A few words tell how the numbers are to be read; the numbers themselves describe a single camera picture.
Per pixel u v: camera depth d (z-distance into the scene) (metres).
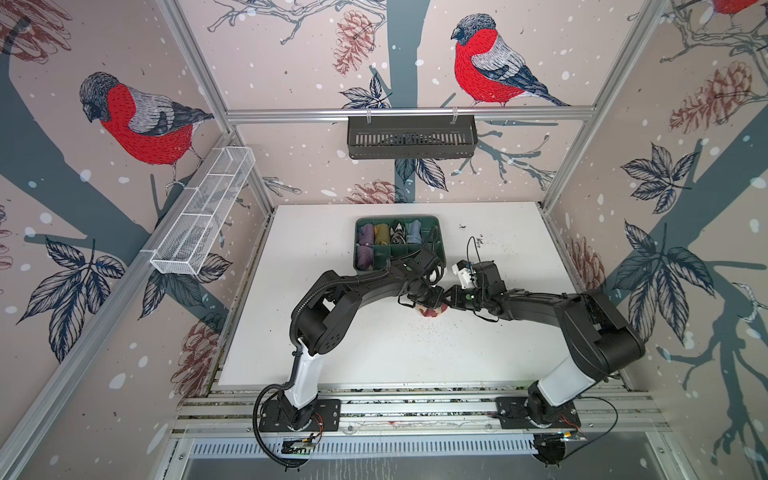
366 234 1.04
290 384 0.59
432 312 0.88
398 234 1.03
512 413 0.73
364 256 0.97
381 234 1.04
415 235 1.03
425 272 0.75
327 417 0.73
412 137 1.04
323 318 0.51
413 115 0.93
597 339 0.46
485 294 0.75
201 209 0.79
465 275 0.88
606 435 0.69
